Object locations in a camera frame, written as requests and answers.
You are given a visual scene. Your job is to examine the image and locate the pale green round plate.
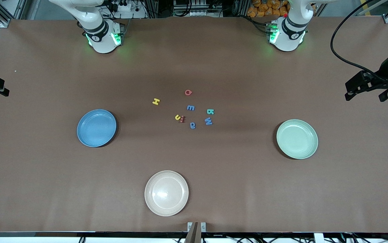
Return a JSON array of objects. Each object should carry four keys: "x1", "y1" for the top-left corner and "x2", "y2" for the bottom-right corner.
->
[{"x1": 276, "y1": 119, "x2": 318, "y2": 160}]

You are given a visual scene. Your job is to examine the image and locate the brown table mat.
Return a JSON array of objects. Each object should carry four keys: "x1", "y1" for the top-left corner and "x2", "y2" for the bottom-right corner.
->
[{"x1": 0, "y1": 15, "x2": 388, "y2": 233}]

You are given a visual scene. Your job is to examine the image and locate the blue round plate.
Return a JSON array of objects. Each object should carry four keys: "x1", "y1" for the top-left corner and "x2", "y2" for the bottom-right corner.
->
[{"x1": 77, "y1": 109, "x2": 117, "y2": 148}]

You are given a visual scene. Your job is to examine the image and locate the pile of orange packets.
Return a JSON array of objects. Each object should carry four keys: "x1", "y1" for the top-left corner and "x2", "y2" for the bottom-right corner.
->
[{"x1": 247, "y1": 0, "x2": 289, "y2": 18}]

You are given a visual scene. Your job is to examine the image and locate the white power strip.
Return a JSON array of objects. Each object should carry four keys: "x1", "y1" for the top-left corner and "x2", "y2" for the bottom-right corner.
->
[{"x1": 112, "y1": 0, "x2": 137, "y2": 12}]

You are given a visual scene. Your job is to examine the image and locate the beige round plate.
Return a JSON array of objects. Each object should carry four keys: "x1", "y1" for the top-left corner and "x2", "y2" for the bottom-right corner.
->
[{"x1": 145, "y1": 170, "x2": 189, "y2": 217}]

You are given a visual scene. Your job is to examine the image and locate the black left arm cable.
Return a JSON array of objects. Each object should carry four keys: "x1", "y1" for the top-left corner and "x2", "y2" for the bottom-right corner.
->
[{"x1": 330, "y1": 0, "x2": 388, "y2": 85}]

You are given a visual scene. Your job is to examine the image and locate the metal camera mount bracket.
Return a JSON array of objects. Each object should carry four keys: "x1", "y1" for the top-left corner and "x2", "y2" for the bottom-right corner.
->
[{"x1": 184, "y1": 222, "x2": 206, "y2": 243}]

